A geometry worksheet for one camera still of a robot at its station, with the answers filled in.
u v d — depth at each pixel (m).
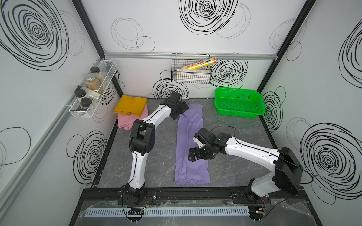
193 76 0.87
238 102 1.19
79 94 0.62
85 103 0.61
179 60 0.96
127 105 1.04
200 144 0.72
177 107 0.89
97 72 0.74
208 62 0.89
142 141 0.56
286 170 0.42
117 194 0.73
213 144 0.60
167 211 0.77
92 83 0.71
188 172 0.79
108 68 0.97
